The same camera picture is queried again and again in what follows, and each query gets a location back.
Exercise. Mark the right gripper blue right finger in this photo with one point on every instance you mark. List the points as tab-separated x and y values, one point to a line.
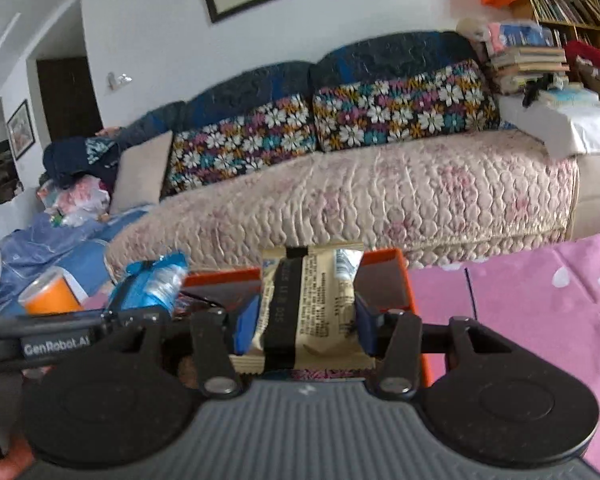
370	325

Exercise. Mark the orange white cup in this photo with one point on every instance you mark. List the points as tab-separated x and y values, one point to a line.
50	293

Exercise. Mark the sofa with quilted cover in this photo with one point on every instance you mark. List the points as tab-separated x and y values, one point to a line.
438	200

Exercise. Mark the operator hand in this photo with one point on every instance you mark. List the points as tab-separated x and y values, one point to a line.
18	458

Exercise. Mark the right floral cushion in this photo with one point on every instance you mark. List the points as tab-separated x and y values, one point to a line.
454	99

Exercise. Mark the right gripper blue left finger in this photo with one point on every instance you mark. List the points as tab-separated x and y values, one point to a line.
245	322

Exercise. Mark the blue cookie pack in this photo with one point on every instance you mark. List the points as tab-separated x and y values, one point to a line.
150	283

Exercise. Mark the beige pillow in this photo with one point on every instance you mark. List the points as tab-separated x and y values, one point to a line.
141	173

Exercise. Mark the orange cardboard box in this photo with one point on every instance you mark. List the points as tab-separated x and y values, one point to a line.
250	277

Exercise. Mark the floral cushion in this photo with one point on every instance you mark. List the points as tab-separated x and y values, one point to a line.
454	99
263	137

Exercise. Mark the white covered side table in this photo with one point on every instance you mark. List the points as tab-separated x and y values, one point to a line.
566	130

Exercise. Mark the left floral cushion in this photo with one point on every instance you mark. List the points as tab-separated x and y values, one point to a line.
263	137

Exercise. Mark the stack of books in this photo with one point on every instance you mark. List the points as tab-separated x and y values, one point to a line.
522	60

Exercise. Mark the beige black snack bar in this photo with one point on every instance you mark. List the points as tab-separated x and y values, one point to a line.
307	312

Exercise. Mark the blue striped bedding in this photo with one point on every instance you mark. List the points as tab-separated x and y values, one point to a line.
80	250

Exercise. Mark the pink floral tablecloth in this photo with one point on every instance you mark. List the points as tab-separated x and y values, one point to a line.
546	299

